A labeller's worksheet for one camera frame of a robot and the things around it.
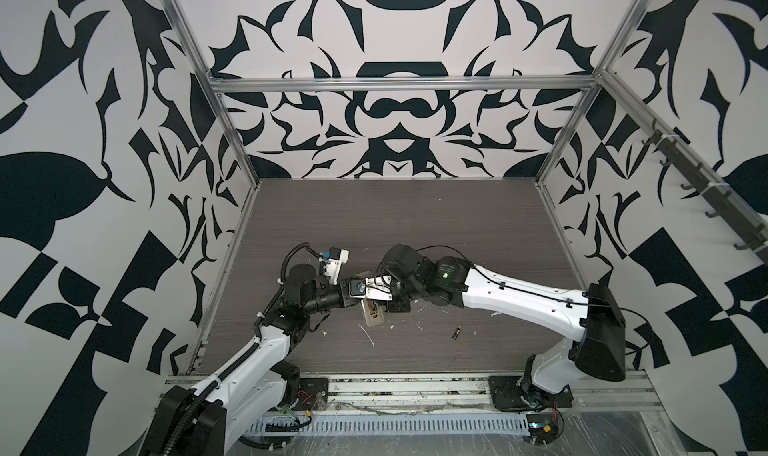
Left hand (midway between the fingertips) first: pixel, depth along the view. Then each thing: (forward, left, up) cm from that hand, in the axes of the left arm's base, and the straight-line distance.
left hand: (377, 282), depth 75 cm
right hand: (-2, +1, +1) cm, 2 cm away
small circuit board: (-30, -38, -17) cm, 51 cm away
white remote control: (-8, +2, -4) cm, 10 cm away
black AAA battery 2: (-8, -21, -16) cm, 28 cm away
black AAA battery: (-5, +1, -3) cm, 6 cm away
